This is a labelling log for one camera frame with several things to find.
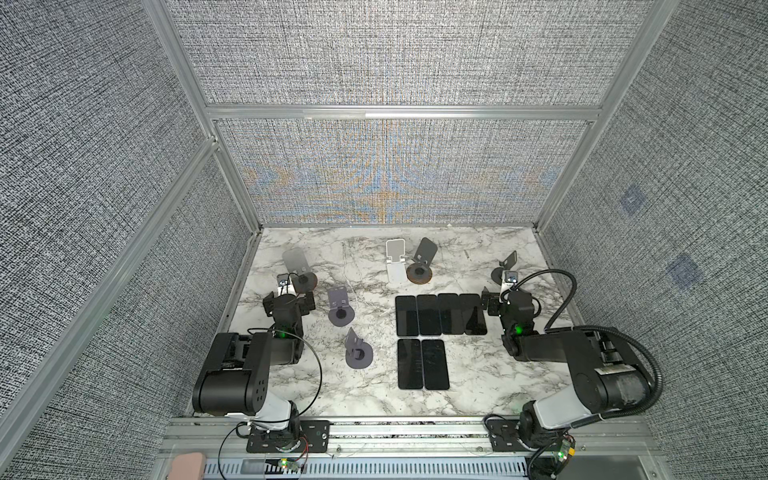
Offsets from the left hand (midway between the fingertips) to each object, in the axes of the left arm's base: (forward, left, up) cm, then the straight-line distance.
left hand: (289, 289), depth 92 cm
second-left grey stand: (-4, -15, -8) cm, 18 cm away
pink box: (-44, +18, -6) cm, 47 cm away
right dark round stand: (+7, -71, -1) cm, 72 cm away
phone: (-7, -36, -7) cm, 38 cm away
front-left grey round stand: (-20, -21, -3) cm, 30 cm away
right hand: (-2, -67, 0) cm, 67 cm away
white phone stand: (+23, -35, -9) cm, 43 cm away
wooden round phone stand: (+9, -42, -5) cm, 44 cm away
